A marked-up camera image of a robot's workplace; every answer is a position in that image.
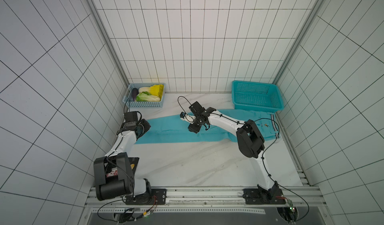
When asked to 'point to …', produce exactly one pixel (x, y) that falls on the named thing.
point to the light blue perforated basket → (157, 89)
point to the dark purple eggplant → (135, 91)
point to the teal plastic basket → (256, 96)
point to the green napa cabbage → (146, 96)
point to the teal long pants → (174, 129)
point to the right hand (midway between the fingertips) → (187, 126)
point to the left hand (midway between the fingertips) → (148, 127)
